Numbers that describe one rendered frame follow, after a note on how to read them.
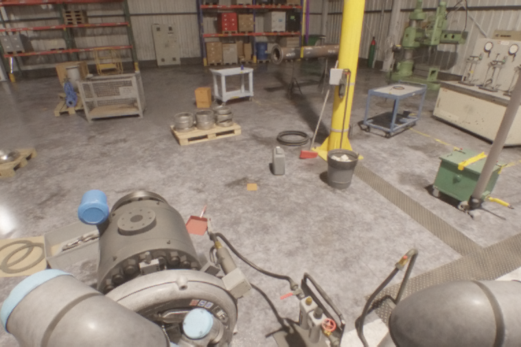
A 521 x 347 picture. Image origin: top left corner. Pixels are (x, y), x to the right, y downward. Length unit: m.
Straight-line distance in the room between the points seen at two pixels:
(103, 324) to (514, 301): 0.62
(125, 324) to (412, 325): 0.46
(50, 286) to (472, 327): 0.65
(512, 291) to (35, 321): 0.73
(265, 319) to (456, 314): 1.82
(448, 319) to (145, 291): 1.04
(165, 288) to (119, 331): 0.79
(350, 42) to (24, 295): 4.06
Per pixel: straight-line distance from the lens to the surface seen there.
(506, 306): 0.58
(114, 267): 1.61
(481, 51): 7.55
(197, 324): 1.01
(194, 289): 1.30
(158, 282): 1.27
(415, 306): 0.58
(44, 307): 0.53
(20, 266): 3.40
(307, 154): 4.41
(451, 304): 0.56
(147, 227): 1.67
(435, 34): 11.51
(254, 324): 2.24
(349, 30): 4.17
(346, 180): 3.67
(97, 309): 0.49
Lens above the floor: 1.90
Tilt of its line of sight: 29 degrees down
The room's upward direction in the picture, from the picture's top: 1 degrees counter-clockwise
